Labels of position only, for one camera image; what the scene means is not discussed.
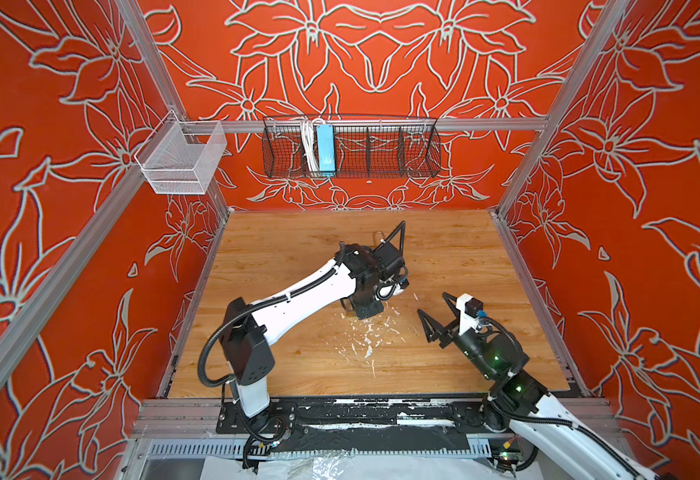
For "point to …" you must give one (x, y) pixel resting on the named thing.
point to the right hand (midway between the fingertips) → (428, 303)
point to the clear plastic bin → (181, 157)
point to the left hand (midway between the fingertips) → (366, 301)
